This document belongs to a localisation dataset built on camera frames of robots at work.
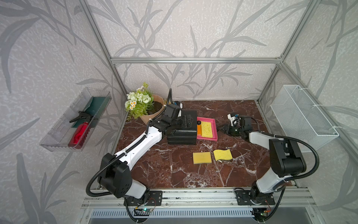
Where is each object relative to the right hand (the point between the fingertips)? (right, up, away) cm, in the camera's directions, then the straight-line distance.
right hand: (219, 127), depth 93 cm
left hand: (-21, +6, -12) cm, 25 cm away
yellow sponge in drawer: (-8, -1, +2) cm, 8 cm away
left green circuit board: (-43, -42, -21) cm, 64 cm away
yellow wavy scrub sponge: (0, -17, -5) cm, 17 cm away
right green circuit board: (+17, -43, -21) cm, 51 cm away
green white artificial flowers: (-49, +16, -14) cm, 54 cm away
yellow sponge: (-13, -19, -4) cm, 24 cm away
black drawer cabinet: (-23, -4, -11) cm, 26 cm away
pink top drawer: (-3, +3, +5) cm, 6 cm away
